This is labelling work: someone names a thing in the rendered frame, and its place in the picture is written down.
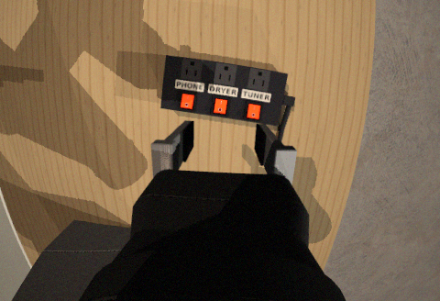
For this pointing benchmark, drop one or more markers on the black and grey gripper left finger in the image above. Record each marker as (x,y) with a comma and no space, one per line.
(169,154)

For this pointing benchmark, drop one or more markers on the black power strip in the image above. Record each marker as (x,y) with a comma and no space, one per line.
(227,90)

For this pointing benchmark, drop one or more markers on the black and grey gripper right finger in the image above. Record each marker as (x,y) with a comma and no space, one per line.
(276,158)

